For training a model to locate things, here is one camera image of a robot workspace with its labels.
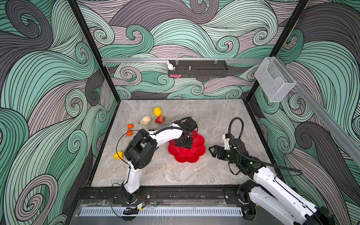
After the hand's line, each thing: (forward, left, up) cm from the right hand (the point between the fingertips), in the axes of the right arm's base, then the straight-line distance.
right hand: (212, 150), depth 80 cm
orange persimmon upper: (+23, +55, -7) cm, 60 cm away
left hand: (+6, +14, -5) cm, 17 cm away
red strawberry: (+28, +34, -6) cm, 44 cm away
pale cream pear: (+26, +44, -4) cm, 51 cm away
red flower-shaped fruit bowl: (+1, +18, -8) cm, 20 cm away
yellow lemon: (+37, +37, -7) cm, 52 cm away
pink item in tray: (+41, +21, +23) cm, 52 cm away
